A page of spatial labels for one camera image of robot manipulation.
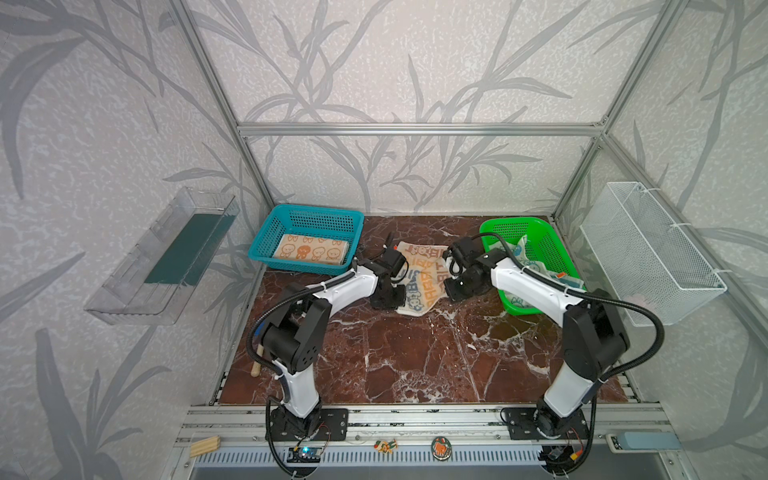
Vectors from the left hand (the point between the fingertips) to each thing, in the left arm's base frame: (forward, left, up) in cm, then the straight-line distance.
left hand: (403, 295), depth 92 cm
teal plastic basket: (+31, +23, -1) cm, 38 cm away
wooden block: (-39, +47, -4) cm, 61 cm away
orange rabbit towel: (+21, +34, -5) cm, 40 cm away
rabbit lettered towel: (+8, -7, -5) cm, 11 cm away
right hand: (+2, -14, +4) cm, 15 cm away
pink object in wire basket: (-10, -58, +18) cm, 61 cm away
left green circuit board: (-40, +24, -6) cm, 47 cm away
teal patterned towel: (+15, -43, -2) cm, 46 cm away
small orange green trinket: (-38, +4, -4) cm, 39 cm away
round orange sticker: (-39, -10, -4) cm, 40 cm away
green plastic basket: (+24, -48, -3) cm, 54 cm away
